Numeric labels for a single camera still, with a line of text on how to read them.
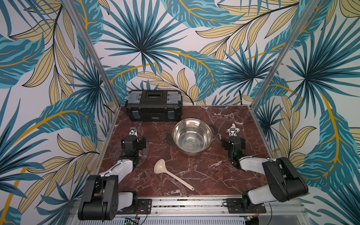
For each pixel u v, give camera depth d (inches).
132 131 29.6
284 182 17.9
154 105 37.5
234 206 28.8
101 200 16.7
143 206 28.5
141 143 32.2
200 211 29.1
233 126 41.9
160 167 33.2
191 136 39.6
